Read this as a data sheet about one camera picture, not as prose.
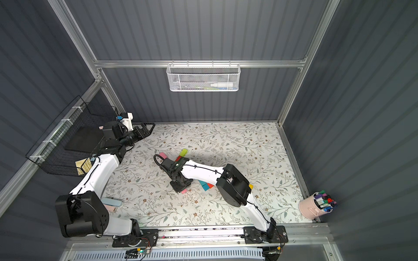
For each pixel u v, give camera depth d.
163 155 1.09
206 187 0.89
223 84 0.89
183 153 1.05
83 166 0.60
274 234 0.65
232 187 0.54
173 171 0.64
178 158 1.01
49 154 0.63
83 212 0.42
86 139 0.75
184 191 0.79
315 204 0.72
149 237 0.73
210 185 0.88
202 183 0.90
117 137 0.63
